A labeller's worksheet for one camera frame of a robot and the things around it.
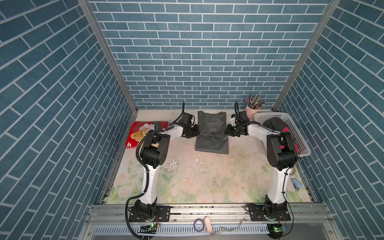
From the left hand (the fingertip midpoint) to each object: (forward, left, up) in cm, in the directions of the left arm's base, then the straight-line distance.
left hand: (200, 131), depth 103 cm
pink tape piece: (-54, -2, 0) cm, 54 cm away
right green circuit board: (-56, -34, -3) cm, 66 cm away
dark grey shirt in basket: (+2, -52, +6) cm, 52 cm away
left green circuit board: (-54, +26, -6) cm, 60 cm away
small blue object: (-36, -52, 0) cm, 63 cm away
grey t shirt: (-3, -8, -1) cm, 9 cm away
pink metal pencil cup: (+13, -38, +6) cm, 40 cm away
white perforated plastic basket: (-17, -63, +5) cm, 65 cm away
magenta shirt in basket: (-3, -57, +6) cm, 58 cm away
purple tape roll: (-53, 0, -3) cm, 53 cm away
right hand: (0, -16, +2) cm, 16 cm away
